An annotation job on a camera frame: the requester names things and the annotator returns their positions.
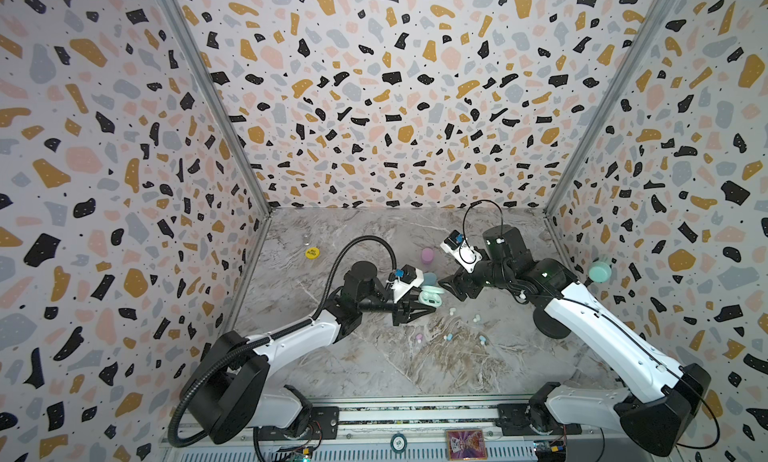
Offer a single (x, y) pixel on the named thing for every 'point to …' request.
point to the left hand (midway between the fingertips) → (436, 299)
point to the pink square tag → (466, 445)
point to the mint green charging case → (431, 296)
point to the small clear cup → (306, 240)
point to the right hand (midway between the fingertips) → (450, 265)
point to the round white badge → (398, 443)
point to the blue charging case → (430, 278)
